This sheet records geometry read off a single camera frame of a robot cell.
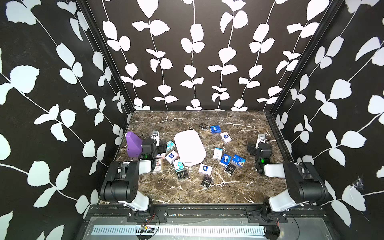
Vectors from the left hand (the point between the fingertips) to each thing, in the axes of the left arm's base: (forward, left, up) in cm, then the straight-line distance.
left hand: (157, 137), depth 95 cm
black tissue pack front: (-27, -30, -7) cm, 41 cm away
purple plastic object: (-8, +11, +6) cm, 15 cm away
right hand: (-4, -65, 0) cm, 65 cm away
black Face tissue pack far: (+12, -31, -6) cm, 34 cm away
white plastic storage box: (-7, -21, -3) cm, 22 cm away
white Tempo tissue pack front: (-20, -30, -6) cm, 37 cm away
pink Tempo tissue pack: (-11, -10, -6) cm, 16 cm away
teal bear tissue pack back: (-2, -7, -6) cm, 10 cm away
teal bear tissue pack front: (-17, -14, -6) cm, 23 cm away
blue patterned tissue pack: (-16, -50, -5) cm, 53 cm away
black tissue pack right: (-20, -45, -6) cm, 49 cm away
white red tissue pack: (-17, -1, -6) cm, 19 cm away
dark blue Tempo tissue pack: (+10, -40, -6) cm, 41 cm away
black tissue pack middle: (-23, -16, -7) cm, 29 cm away
